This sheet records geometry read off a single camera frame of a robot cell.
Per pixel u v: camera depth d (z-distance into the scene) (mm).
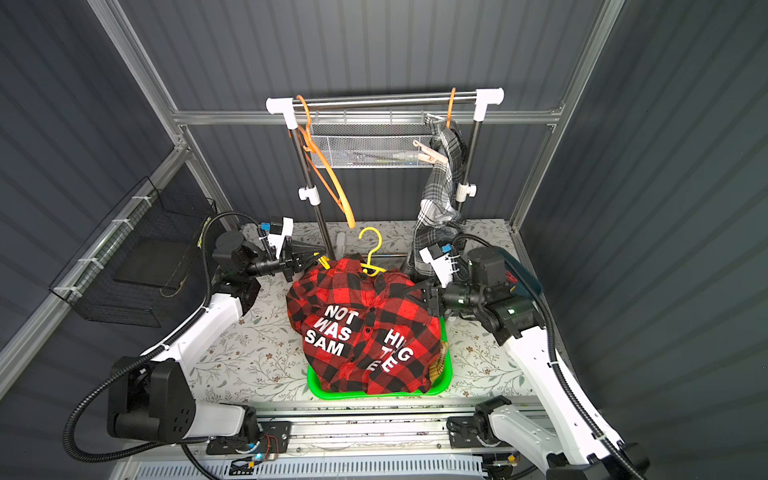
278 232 623
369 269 677
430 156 571
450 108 570
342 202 597
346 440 739
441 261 593
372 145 1238
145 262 737
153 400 417
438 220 572
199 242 805
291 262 644
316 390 723
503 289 524
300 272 693
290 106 578
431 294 571
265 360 866
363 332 726
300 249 672
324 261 716
